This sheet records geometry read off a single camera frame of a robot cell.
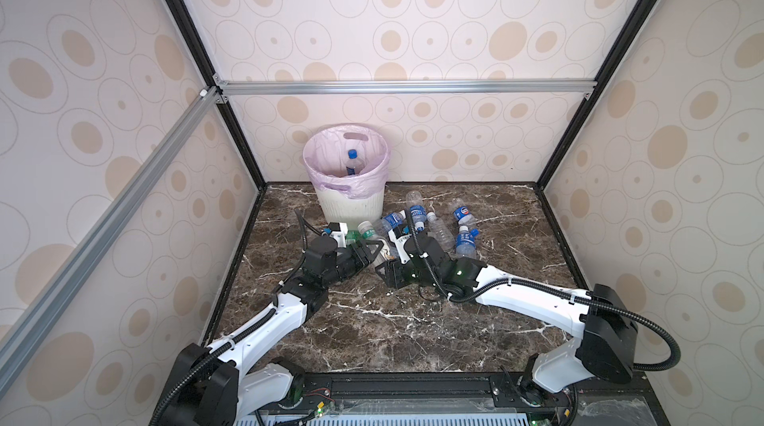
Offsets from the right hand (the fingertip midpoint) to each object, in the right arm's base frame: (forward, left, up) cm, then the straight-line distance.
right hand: (383, 267), depth 78 cm
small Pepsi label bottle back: (+27, -29, -15) cm, 42 cm away
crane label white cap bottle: (+8, +4, +4) cm, 10 cm away
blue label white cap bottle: (+16, -27, -13) cm, 33 cm away
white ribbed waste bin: (+22, +14, -1) cm, 26 cm away
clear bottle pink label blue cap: (+40, +11, 0) cm, 41 cm away
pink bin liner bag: (+41, +20, +5) cm, 46 cm away
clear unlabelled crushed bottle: (+22, -19, -15) cm, 33 cm away
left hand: (+4, -1, +4) cm, 6 cm away
